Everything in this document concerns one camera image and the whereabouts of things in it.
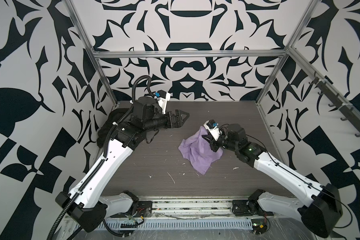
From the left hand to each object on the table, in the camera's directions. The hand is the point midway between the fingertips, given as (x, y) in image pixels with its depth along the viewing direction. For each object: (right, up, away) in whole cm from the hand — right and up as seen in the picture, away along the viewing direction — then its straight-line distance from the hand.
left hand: (183, 111), depth 63 cm
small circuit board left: (-26, -54, +10) cm, 60 cm away
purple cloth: (+8, -21, +23) cm, 32 cm away
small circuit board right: (+36, -53, +8) cm, 65 cm away
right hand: (+11, -11, +13) cm, 20 cm away
